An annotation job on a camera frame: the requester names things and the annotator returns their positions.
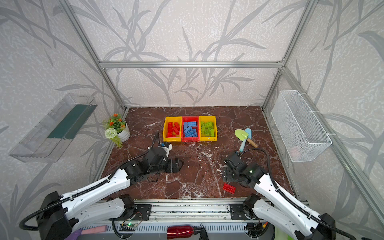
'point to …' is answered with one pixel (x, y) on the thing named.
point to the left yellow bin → (178, 138)
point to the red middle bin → (190, 118)
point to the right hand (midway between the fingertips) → (230, 169)
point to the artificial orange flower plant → (114, 126)
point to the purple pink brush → (98, 229)
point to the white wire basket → (302, 136)
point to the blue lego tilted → (190, 132)
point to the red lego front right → (229, 188)
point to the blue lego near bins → (191, 123)
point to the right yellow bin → (207, 119)
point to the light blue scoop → (248, 130)
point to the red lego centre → (173, 131)
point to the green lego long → (207, 131)
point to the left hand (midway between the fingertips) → (180, 159)
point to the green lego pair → (209, 125)
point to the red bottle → (174, 232)
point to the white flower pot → (124, 135)
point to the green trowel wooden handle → (243, 135)
